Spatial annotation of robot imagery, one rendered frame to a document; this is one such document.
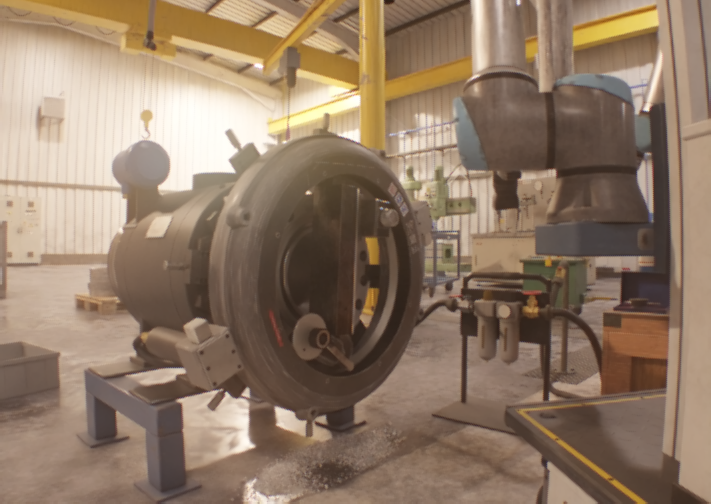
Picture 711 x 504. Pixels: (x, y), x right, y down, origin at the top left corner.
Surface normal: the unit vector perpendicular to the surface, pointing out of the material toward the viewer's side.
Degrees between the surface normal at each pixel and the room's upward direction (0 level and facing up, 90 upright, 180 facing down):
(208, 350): 90
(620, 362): 90
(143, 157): 90
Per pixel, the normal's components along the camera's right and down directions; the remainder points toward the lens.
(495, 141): -0.28, 0.38
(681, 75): -0.99, 0.00
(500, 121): -0.30, -0.10
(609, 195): -0.18, -0.36
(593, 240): 0.11, -0.01
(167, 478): 0.76, -0.01
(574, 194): -0.75, -0.35
